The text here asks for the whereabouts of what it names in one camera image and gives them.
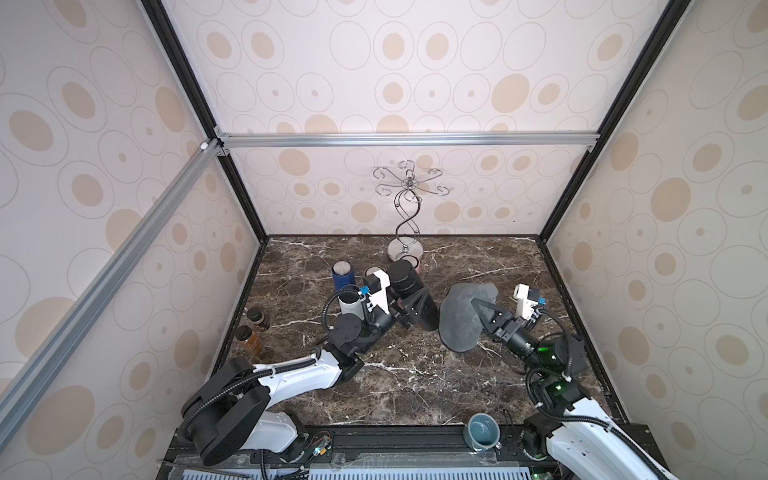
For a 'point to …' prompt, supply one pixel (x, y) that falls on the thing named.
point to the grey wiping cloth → (460, 326)
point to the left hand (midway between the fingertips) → (429, 286)
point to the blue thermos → (343, 274)
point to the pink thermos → (413, 260)
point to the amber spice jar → (253, 345)
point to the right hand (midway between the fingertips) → (481, 306)
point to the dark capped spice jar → (257, 317)
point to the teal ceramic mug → (482, 433)
